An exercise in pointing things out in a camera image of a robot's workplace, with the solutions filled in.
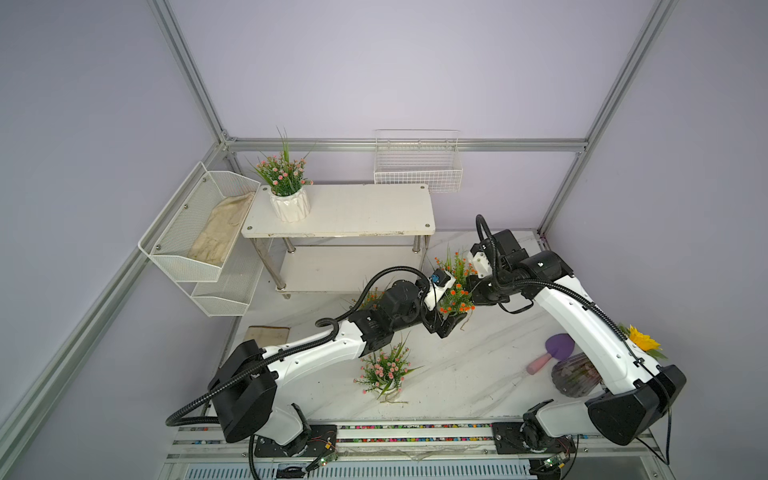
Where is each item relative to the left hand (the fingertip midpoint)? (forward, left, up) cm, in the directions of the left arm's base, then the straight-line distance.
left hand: (450, 303), depth 74 cm
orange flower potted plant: (-4, 0, +10) cm, 11 cm away
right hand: (+1, -5, -1) cm, 5 cm away
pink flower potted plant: (-15, +17, -7) cm, 24 cm away
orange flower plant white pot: (-6, +19, +12) cm, 23 cm away
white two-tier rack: (+14, +25, +11) cm, 31 cm away
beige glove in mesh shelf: (+16, +62, +8) cm, 64 cm away
